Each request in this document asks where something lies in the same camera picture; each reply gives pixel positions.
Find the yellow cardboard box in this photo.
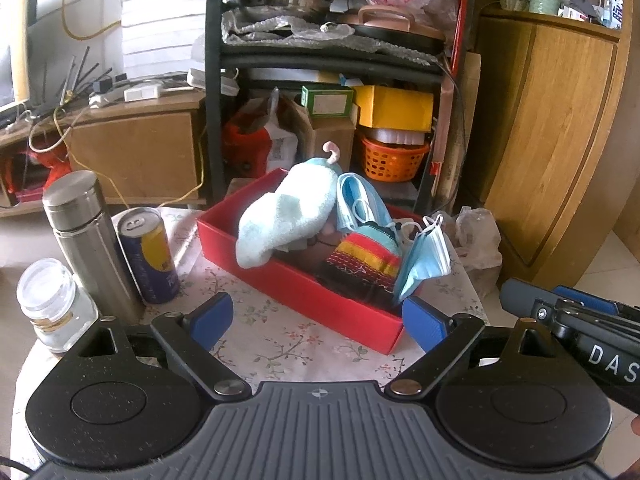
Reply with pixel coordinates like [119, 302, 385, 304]
[352, 86, 434, 132]

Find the stainless steel thermos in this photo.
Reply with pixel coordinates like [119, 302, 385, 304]
[42, 170, 144, 325]

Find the pink pig plush toy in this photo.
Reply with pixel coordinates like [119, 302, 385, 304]
[299, 141, 343, 240]

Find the light blue fluffy towel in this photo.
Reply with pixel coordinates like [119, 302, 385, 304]
[235, 157, 342, 269]

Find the red cardboard box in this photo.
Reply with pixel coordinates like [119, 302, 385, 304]
[198, 169, 404, 354]

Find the clear plastic bag on floor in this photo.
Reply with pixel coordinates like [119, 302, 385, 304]
[440, 206, 502, 299]

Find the pink lidded pot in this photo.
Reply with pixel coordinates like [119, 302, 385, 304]
[337, 6, 446, 41]

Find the wooden cupboard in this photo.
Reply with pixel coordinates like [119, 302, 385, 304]
[461, 6, 632, 288]

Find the blue surgical face mask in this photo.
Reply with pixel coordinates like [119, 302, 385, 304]
[335, 172, 395, 235]

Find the green white small box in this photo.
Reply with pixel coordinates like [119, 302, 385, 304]
[300, 84, 354, 118]

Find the blue yellow drink can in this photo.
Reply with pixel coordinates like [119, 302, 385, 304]
[117, 207, 180, 304]

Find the black metal shelf rack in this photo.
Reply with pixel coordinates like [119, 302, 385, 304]
[205, 0, 469, 212]

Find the red white plastic bag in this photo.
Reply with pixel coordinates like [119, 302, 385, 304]
[221, 88, 298, 178]

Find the orange plastic basket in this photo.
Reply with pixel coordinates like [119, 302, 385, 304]
[355, 132, 430, 183]

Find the striped knitted colourful pouch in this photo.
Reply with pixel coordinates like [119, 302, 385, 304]
[317, 222, 402, 311]

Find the yellow cable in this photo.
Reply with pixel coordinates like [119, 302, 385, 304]
[27, 0, 208, 212]

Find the brown cardboard box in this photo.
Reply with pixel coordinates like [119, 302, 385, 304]
[278, 94, 359, 172]

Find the steel pan with lid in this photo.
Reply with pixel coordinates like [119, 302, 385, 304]
[222, 0, 334, 23]

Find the wooden tv cabinet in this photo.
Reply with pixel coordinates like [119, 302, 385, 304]
[1, 90, 207, 218]

